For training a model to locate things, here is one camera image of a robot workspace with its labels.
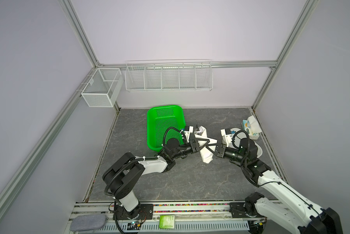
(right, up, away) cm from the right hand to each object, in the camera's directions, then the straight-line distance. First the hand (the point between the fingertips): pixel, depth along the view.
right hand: (206, 147), depth 72 cm
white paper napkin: (0, -3, -1) cm, 3 cm away
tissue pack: (+37, +9, +28) cm, 47 cm away
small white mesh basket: (-65, +36, +26) cm, 78 cm away
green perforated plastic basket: (-25, +12, +41) cm, 49 cm away
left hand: (+2, +1, 0) cm, 2 cm away
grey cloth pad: (-58, -35, -2) cm, 68 cm away
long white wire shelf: (-21, +44, +27) cm, 56 cm away
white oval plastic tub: (+14, +7, -5) cm, 16 cm away
